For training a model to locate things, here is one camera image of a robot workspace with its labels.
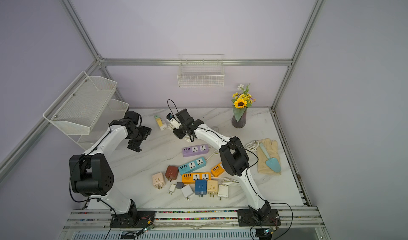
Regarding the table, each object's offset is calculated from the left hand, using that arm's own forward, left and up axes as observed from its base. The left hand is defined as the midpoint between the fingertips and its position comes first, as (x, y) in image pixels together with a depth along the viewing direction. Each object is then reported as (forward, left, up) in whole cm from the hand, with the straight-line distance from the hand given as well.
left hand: (147, 140), depth 90 cm
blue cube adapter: (-24, -32, -5) cm, 40 cm away
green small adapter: (+20, 0, -1) cm, 20 cm away
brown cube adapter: (-17, -16, -6) cm, 23 cm away
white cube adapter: (-25, -43, -8) cm, 51 cm away
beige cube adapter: (-25, -38, -5) cm, 45 cm away
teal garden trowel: (-9, -73, -10) cm, 74 cm away
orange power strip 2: (-19, -25, -8) cm, 33 cm away
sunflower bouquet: (+17, -55, +16) cm, 60 cm away
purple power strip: (-1, -25, -8) cm, 26 cm away
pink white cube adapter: (-21, -10, -5) cm, 24 cm away
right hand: (+8, -17, -1) cm, 19 cm away
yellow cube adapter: (+15, -4, -1) cm, 16 cm away
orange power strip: (-14, -41, -7) cm, 44 cm away
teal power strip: (-12, -26, -8) cm, 30 cm away
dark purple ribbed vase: (+18, -58, -5) cm, 61 cm away
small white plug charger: (-24, -17, -9) cm, 30 cm away
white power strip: (+13, -6, -3) cm, 14 cm away
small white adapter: (-25, -24, -9) cm, 36 cm away
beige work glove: (+1, -75, -10) cm, 76 cm away
